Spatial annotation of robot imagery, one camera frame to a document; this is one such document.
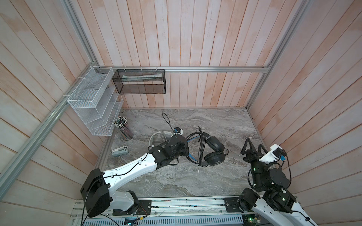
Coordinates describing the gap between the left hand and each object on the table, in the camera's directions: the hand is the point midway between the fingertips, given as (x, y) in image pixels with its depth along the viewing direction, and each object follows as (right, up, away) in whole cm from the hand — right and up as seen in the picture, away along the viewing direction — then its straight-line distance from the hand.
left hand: (188, 148), depth 77 cm
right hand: (+30, +6, -13) cm, 33 cm away
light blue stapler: (-44, -5, +16) cm, 47 cm away
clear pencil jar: (-43, +15, +12) cm, 47 cm away
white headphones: (-20, +8, +18) cm, 28 cm away
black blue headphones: (+9, 0, -1) cm, 9 cm away
